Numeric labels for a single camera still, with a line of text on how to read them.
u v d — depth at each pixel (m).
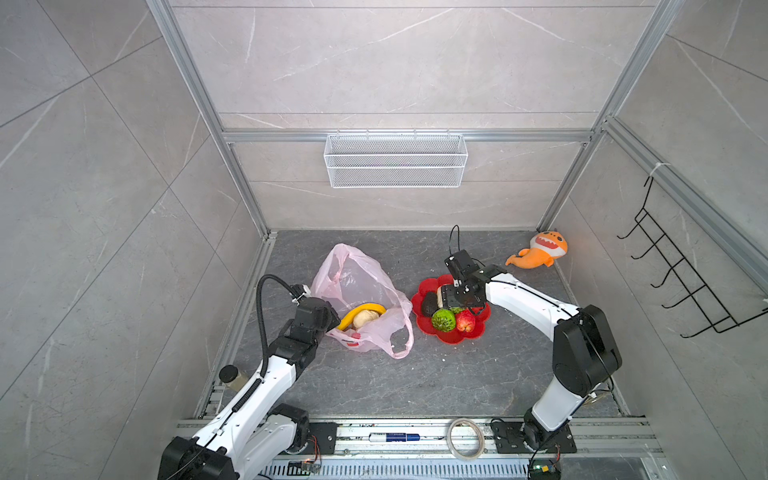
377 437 0.73
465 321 0.88
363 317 0.89
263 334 0.56
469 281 0.66
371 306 0.95
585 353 0.46
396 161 1.01
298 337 0.61
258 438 0.55
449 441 0.72
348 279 1.01
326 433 0.74
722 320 0.58
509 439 0.73
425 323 0.92
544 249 1.05
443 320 0.88
